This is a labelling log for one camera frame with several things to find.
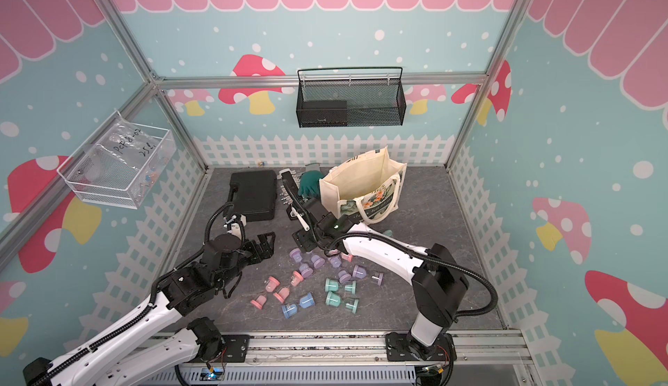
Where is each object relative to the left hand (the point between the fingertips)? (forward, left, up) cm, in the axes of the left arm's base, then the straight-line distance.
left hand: (264, 242), depth 76 cm
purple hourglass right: (-2, -29, -15) cm, 33 cm away
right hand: (+6, -11, -4) cm, 13 cm away
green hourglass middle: (-7, -20, -16) cm, 27 cm away
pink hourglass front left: (-12, +2, -17) cm, 21 cm away
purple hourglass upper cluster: (-2, -11, -15) cm, 18 cm away
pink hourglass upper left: (-9, -5, -16) cm, 19 cm away
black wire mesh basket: (+51, -25, +17) cm, 59 cm away
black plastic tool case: (+28, +12, -13) cm, 33 cm away
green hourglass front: (-12, -21, -15) cm, 28 cm away
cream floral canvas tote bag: (+30, -32, -9) cm, 45 cm away
